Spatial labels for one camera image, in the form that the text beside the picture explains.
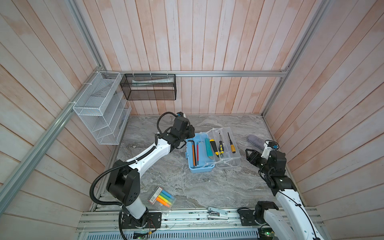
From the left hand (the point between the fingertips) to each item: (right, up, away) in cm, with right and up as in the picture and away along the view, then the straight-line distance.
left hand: (192, 131), depth 85 cm
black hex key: (+2, -13, +14) cm, 19 cm away
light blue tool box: (+3, -15, +13) cm, 20 cm away
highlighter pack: (-16, -37, -6) cm, 41 cm away
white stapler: (+11, -42, -10) cm, 45 cm away
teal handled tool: (+10, -11, +6) cm, 16 cm away
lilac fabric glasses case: (+45, -7, +17) cm, 48 cm away
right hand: (+31, -10, -4) cm, 33 cm away
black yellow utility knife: (+14, -10, +5) cm, 17 cm away
